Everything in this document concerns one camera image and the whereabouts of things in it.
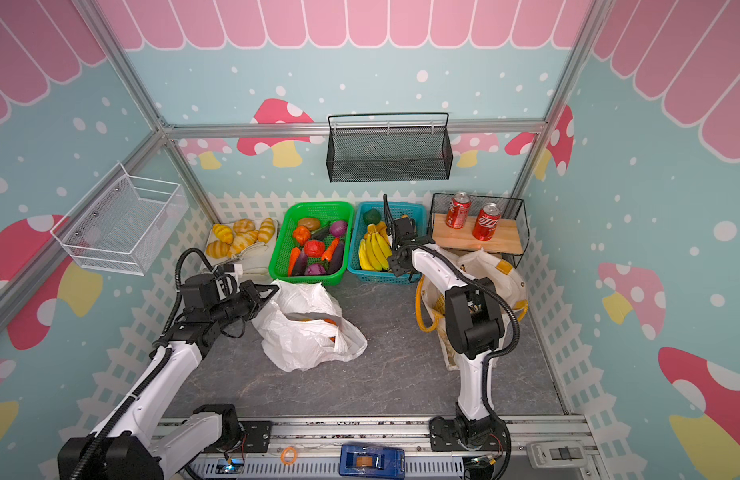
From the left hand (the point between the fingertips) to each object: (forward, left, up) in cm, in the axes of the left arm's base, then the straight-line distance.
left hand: (280, 292), depth 79 cm
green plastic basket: (+34, +6, -14) cm, 37 cm away
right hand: (+19, -34, -9) cm, 40 cm away
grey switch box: (-33, -68, -16) cm, 77 cm away
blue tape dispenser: (-36, -26, -14) cm, 46 cm away
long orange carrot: (+26, +5, -16) cm, 31 cm away
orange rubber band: (-34, -4, -19) cm, 39 cm away
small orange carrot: (+25, -7, -14) cm, 30 cm away
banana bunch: (+29, -24, -16) cm, 41 cm away
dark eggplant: (+21, +2, -17) cm, 27 cm away
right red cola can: (+22, -57, +6) cm, 62 cm away
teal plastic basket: (+33, -18, -9) cm, 39 cm away
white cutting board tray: (+25, +20, -20) cm, 38 cm away
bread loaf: (+37, +35, -17) cm, 54 cm away
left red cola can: (+27, -50, +6) cm, 58 cm away
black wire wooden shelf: (+26, -69, -5) cm, 74 cm away
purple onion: (+37, -10, -13) cm, 40 cm away
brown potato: (+41, +1, -15) cm, 43 cm away
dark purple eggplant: (+23, -11, -14) cm, 29 cm away
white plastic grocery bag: (-11, -9, +4) cm, 15 cm away
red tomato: (+26, -3, -12) cm, 29 cm away
